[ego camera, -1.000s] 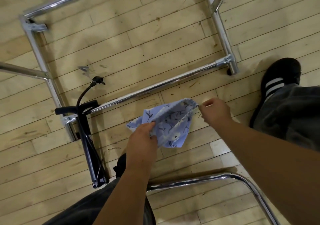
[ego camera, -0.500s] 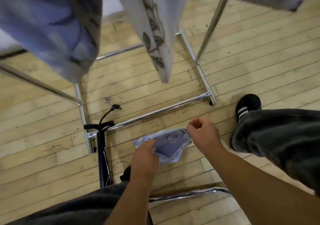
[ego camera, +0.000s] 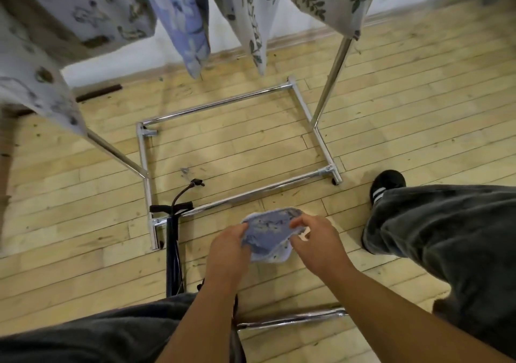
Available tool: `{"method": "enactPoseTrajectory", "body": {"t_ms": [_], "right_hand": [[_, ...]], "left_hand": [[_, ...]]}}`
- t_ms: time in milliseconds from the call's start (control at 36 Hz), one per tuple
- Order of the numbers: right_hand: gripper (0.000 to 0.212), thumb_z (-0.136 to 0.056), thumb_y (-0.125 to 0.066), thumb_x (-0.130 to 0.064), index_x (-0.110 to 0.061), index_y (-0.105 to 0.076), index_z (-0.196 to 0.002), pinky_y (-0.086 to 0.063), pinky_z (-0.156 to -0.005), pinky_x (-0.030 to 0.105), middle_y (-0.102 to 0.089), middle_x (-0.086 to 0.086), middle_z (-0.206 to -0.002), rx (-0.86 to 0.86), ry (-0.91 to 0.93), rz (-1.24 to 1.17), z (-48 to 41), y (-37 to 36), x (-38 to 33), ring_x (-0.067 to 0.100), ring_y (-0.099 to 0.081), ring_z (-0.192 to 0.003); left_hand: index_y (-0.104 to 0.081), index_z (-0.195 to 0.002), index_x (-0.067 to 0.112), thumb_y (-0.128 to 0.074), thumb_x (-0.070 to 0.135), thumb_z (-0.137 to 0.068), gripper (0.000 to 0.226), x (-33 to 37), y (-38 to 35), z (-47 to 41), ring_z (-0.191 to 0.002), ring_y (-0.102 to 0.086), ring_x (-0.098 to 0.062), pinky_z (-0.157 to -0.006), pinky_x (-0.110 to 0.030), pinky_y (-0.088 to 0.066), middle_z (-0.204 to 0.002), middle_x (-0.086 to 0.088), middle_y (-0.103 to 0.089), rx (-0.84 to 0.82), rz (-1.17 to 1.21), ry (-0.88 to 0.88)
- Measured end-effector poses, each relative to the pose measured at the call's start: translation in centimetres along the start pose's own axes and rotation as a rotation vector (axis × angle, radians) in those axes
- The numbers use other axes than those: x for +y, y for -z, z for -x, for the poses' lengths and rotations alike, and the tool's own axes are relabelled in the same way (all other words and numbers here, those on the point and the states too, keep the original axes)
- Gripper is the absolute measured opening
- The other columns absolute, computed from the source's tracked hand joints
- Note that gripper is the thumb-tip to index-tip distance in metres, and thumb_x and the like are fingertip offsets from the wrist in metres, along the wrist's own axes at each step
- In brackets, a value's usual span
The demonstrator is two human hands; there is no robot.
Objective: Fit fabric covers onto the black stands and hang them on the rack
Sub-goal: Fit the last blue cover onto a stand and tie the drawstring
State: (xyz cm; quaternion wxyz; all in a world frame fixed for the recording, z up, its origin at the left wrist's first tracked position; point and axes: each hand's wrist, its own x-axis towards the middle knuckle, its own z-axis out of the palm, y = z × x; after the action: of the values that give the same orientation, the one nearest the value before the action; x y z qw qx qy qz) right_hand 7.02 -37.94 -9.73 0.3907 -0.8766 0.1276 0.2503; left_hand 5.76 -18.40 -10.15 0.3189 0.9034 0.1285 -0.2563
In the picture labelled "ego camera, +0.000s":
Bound person's right hand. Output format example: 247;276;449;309
289;213;359;282

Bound person's left hand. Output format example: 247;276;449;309
203;222;253;292

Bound blue floral bag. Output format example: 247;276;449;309
241;207;311;264

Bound chrome clothes rack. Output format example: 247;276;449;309
85;0;386;251

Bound person's right forearm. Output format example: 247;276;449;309
326;266;513;363

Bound person's left forearm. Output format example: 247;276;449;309
157;280;239;363

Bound black striped right shoe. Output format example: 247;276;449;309
370;169;407;206

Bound black baseboard strip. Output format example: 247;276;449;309
75;84;123;104

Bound chrome chair frame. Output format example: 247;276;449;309
236;307;348;331

